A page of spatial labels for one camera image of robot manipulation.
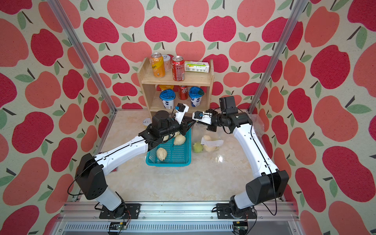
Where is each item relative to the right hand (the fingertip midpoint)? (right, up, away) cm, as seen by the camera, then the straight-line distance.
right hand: (202, 120), depth 76 cm
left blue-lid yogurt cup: (-20, +15, +12) cm, 28 cm away
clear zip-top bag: (+4, -12, +9) cm, 16 cm away
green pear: (-1, -17, +16) cm, 23 cm away
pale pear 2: (-24, -20, +13) cm, 34 cm away
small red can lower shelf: (-10, +18, +17) cm, 27 cm away
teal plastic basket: (-14, -23, +20) cm, 33 cm away
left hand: (-3, -1, -4) cm, 5 cm away
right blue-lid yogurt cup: (-3, +17, +13) cm, 21 cm away
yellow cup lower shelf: (-21, +22, +17) cm, 35 cm away
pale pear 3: (+6, -12, +23) cm, 26 cm away
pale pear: (-13, -12, +19) cm, 26 cm away
